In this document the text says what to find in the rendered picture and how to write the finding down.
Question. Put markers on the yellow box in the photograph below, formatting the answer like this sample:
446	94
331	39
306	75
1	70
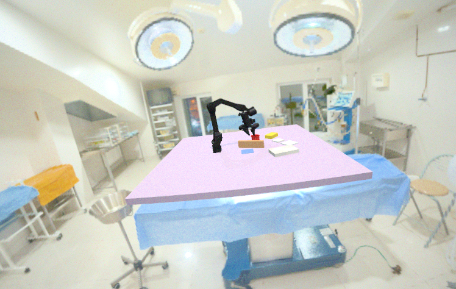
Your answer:
271	135

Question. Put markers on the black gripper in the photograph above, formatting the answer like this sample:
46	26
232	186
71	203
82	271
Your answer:
247	123

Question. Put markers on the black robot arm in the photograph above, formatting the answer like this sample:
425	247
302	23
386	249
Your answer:
217	136

